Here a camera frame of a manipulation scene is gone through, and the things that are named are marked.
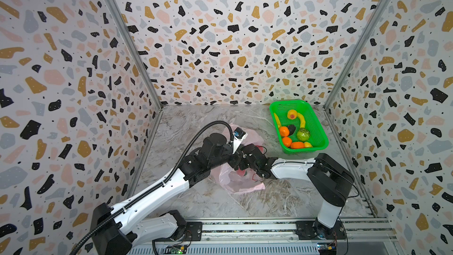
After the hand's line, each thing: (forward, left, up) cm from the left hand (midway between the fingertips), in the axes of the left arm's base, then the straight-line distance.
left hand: (245, 144), depth 70 cm
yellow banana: (+36, -38, -25) cm, 59 cm away
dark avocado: (+25, -30, -23) cm, 46 cm away
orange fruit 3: (+13, -30, -22) cm, 40 cm away
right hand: (+7, +4, -20) cm, 22 cm away
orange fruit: (+20, -24, -19) cm, 36 cm away
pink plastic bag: (-4, +1, -28) cm, 28 cm away
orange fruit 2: (+16, -25, -22) cm, 37 cm away
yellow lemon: (+14, -37, -23) cm, 45 cm away
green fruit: (+19, -35, -22) cm, 46 cm away
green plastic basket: (+17, -43, -21) cm, 50 cm away
